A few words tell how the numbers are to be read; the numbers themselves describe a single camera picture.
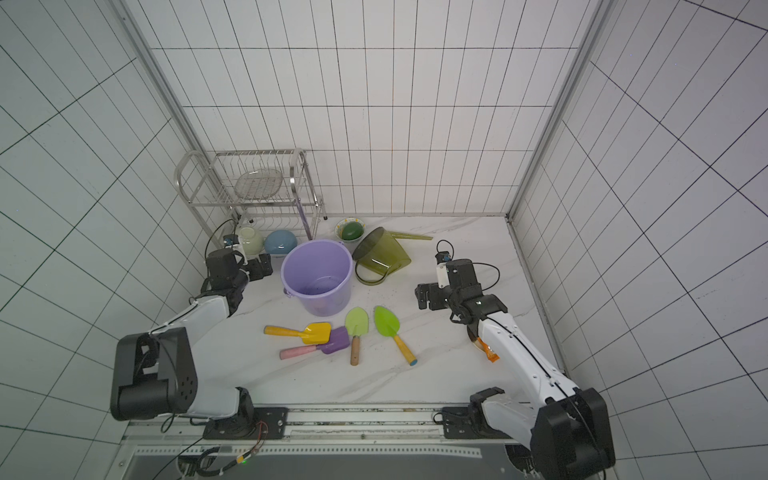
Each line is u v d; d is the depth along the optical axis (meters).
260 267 0.83
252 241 0.98
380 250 1.06
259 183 0.92
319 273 1.01
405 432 0.73
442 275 0.74
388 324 0.90
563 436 0.38
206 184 1.07
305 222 0.88
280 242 1.01
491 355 0.82
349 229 1.10
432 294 0.73
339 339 0.86
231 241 0.78
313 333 0.88
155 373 0.43
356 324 0.90
